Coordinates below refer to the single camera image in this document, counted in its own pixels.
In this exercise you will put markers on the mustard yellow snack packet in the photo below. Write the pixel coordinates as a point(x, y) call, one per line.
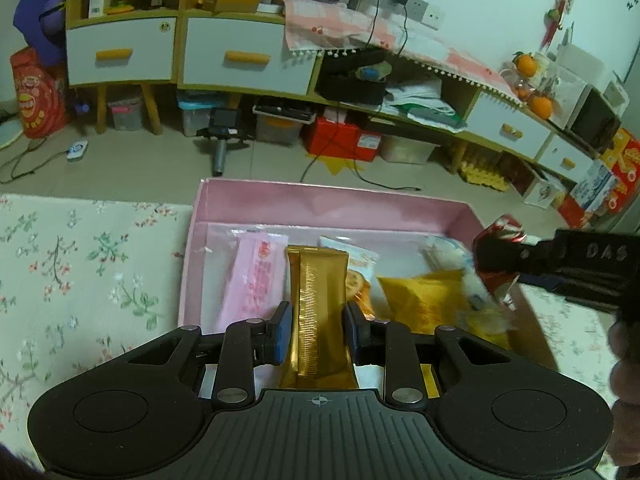
point(420, 305)

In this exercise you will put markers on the low wooden cabinet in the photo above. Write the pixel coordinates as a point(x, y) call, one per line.
point(450, 110)

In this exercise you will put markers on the clear plastic storage box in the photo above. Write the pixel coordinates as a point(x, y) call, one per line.
point(125, 112)

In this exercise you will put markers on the pink cardboard box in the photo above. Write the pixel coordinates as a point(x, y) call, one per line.
point(320, 200)

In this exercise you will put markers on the yellow star mat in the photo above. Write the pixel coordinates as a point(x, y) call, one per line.
point(337, 164)

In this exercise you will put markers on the blue lid storage box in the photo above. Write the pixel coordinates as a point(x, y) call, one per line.
point(195, 115)

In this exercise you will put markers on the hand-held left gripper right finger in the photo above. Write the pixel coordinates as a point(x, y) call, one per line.
point(351, 332)

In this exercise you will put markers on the white wall socket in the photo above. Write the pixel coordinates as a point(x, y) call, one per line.
point(415, 7)

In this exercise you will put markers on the pink snack packet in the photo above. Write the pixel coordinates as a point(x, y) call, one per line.
point(255, 280)

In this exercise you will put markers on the black microwave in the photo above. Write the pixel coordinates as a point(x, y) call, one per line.
point(595, 117)

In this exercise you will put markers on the orange fruit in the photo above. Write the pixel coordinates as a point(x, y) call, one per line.
point(525, 63)
point(541, 105)

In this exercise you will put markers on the black hand-held stabilizer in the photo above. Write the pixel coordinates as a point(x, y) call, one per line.
point(222, 135)

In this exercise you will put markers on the red printed bag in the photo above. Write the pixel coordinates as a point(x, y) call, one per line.
point(37, 95)

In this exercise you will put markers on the translucent white storage box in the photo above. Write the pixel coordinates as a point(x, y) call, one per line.
point(410, 149)

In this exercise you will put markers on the gold snack packet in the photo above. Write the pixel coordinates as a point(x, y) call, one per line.
point(320, 300)

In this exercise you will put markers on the white power strip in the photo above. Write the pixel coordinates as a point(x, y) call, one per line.
point(78, 150)

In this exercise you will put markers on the grey storage box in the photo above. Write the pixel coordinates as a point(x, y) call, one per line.
point(282, 122)

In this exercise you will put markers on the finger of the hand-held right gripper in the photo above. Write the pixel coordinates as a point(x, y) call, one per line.
point(505, 257)

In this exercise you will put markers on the pink cloth with tassels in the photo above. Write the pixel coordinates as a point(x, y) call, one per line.
point(360, 25)

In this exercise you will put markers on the red white snack packet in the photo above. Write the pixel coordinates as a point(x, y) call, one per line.
point(505, 225)

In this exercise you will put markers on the white box with cartoon print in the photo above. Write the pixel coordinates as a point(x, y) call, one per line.
point(545, 192)

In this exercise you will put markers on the lotus root chip packet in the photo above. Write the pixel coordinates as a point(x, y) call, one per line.
point(360, 280)

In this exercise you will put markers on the person's right hand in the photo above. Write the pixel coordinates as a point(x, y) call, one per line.
point(627, 385)

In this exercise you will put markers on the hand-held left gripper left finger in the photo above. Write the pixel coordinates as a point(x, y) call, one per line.
point(282, 332)

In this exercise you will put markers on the red box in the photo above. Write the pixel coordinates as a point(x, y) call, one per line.
point(342, 140)

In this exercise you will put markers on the yellow egg tray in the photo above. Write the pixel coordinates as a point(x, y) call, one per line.
point(482, 175)

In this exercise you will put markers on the black box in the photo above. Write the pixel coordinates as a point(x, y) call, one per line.
point(350, 82)

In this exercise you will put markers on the grey white snack packet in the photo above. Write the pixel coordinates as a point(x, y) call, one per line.
point(450, 260)

